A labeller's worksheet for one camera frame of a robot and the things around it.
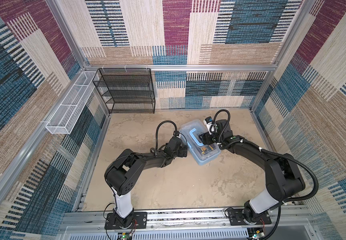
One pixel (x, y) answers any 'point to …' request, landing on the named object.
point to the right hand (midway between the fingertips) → (205, 136)
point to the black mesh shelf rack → (126, 90)
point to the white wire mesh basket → (62, 121)
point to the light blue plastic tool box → (189, 130)
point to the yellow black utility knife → (206, 149)
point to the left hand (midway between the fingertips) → (182, 144)
